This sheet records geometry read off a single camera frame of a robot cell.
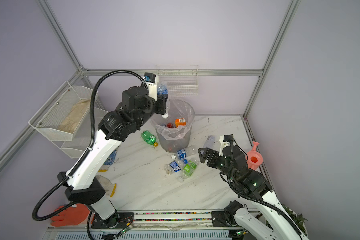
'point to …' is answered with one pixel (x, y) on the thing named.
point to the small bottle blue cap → (174, 166)
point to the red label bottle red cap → (170, 125)
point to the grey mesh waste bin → (172, 145)
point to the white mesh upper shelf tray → (62, 115)
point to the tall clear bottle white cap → (208, 143)
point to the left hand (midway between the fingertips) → (161, 95)
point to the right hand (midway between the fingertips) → (203, 151)
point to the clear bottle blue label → (183, 154)
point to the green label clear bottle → (188, 168)
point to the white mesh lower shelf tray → (82, 137)
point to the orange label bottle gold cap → (180, 122)
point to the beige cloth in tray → (70, 122)
